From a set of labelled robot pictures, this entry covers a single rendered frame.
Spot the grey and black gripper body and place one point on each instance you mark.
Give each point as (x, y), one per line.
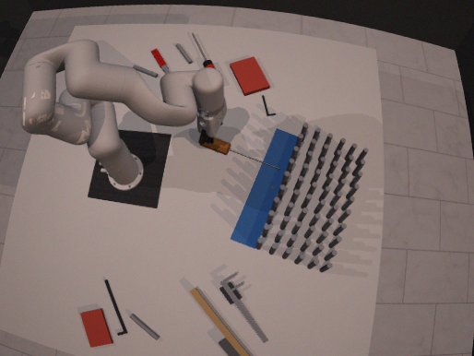
(212, 123)

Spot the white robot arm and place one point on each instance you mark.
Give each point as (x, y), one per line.
(88, 79)

